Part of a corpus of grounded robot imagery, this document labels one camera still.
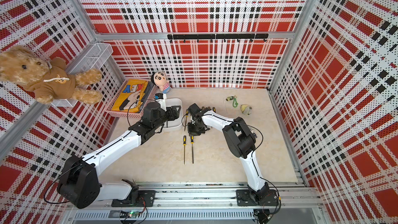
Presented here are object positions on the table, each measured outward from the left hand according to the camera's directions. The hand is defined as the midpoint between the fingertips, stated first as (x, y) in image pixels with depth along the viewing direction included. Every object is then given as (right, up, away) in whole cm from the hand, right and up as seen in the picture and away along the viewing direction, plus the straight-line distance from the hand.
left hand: (178, 107), depth 84 cm
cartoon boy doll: (-18, +20, +25) cm, 36 cm away
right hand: (+7, -16, +10) cm, 20 cm away
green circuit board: (-17, -48, -15) cm, 53 cm away
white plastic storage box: (-3, -11, +11) cm, 16 cm away
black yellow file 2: (+5, -5, 0) cm, 7 cm away
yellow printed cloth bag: (-38, +7, +24) cm, 45 cm away
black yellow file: (+2, -23, +9) cm, 24 cm away
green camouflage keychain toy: (+37, +3, +30) cm, 47 cm away
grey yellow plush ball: (+42, -2, +20) cm, 46 cm away
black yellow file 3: (+16, -1, -10) cm, 19 cm away
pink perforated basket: (-25, +8, +24) cm, 36 cm away
